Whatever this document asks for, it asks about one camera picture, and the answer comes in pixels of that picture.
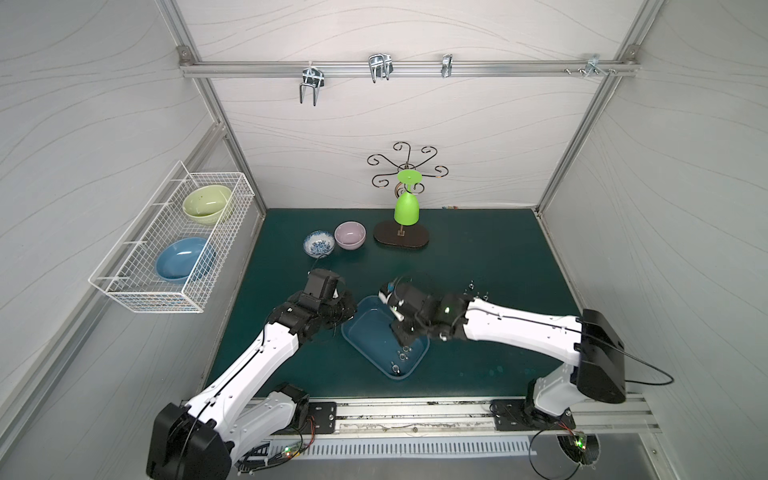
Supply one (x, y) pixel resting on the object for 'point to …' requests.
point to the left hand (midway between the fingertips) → (359, 305)
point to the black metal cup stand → (406, 231)
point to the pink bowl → (350, 235)
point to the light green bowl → (206, 204)
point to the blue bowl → (176, 260)
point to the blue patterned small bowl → (318, 244)
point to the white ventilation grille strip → (406, 447)
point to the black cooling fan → (582, 448)
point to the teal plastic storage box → (367, 324)
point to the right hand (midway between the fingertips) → (393, 323)
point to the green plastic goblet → (407, 204)
